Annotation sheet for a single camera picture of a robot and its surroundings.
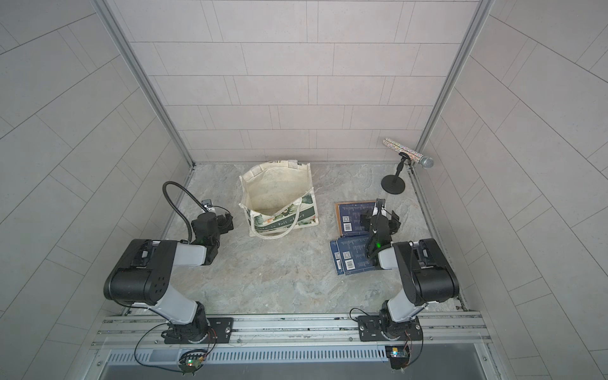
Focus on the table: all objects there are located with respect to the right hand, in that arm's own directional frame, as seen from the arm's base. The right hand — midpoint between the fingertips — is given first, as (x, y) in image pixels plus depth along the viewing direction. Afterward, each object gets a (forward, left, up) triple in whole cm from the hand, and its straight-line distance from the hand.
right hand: (380, 207), depth 94 cm
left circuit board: (-45, +62, -2) cm, 77 cm away
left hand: (+3, +65, 0) cm, 65 cm away
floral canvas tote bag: (+7, +42, +2) cm, 42 cm away
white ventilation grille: (-46, +23, -7) cm, 52 cm away
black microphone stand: (+16, -11, -5) cm, 20 cm away
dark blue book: (-18, +15, -1) cm, 24 cm away
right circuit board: (-47, +4, -8) cm, 48 cm away
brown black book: (-1, +17, -1) cm, 17 cm away
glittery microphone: (+8, -16, +16) cm, 24 cm away
